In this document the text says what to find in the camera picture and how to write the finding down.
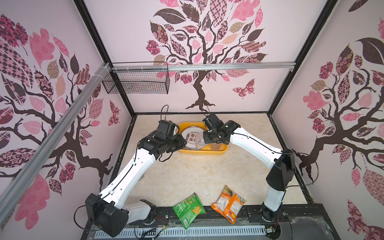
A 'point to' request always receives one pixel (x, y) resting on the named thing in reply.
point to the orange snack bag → (228, 204)
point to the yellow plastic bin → (186, 151)
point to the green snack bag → (189, 209)
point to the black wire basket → (137, 82)
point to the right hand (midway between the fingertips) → (207, 135)
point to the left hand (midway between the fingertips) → (185, 145)
